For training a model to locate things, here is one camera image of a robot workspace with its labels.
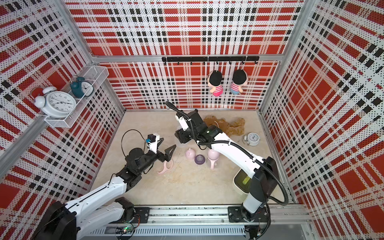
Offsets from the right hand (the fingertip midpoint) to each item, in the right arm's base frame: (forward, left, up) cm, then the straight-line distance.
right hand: (183, 131), depth 77 cm
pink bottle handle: (-12, -16, -14) cm, 24 cm away
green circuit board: (-41, +27, -23) cm, 54 cm away
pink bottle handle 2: (-11, +12, -21) cm, 26 cm away
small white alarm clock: (+9, -44, -22) cm, 49 cm away
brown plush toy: (+14, -32, -14) cm, 38 cm away
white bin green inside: (-20, -31, -19) cm, 41 cm away
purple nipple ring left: (-4, -8, -24) cm, 26 cm away
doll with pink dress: (+37, -18, +6) cm, 42 cm away
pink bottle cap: (-9, -16, -9) cm, 20 cm away
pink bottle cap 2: (-2, -3, -20) cm, 21 cm away
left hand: (-3, +6, -5) cm, 8 cm away
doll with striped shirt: (+40, -36, +4) cm, 54 cm away
